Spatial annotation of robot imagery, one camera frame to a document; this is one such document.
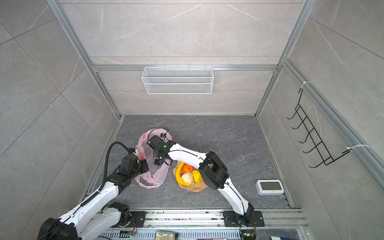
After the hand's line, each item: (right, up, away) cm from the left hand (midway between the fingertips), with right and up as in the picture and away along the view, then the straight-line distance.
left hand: (146, 159), depth 86 cm
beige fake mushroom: (+24, -9, -6) cm, 27 cm away
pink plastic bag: (+6, -9, -2) cm, 11 cm away
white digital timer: (+70, -14, -6) cm, 71 cm away
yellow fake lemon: (+30, -9, -4) cm, 31 cm away
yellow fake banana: (+19, -7, -5) cm, 21 cm away
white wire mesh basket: (+17, +51, +15) cm, 56 cm away
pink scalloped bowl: (+29, -15, -5) cm, 33 cm away
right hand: (+6, +2, +5) cm, 9 cm away
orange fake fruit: (+24, -5, 0) cm, 25 cm away
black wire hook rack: (+83, +10, -22) cm, 87 cm away
